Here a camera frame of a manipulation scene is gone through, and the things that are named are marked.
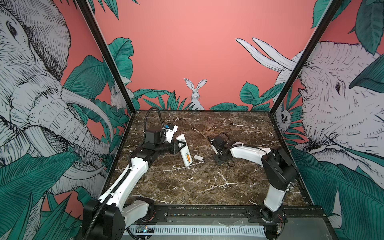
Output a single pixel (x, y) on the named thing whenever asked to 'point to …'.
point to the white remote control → (184, 151)
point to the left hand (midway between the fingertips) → (184, 142)
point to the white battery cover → (198, 157)
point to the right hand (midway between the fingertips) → (217, 157)
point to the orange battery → (188, 156)
